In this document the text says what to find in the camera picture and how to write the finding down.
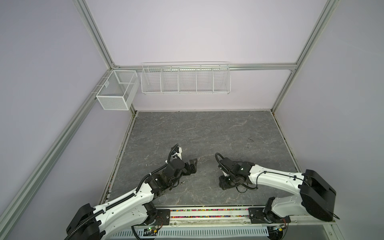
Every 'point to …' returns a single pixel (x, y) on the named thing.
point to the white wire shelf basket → (186, 78)
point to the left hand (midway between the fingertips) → (190, 163)
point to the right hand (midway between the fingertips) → (222, 185)
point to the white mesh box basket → (118, 90)
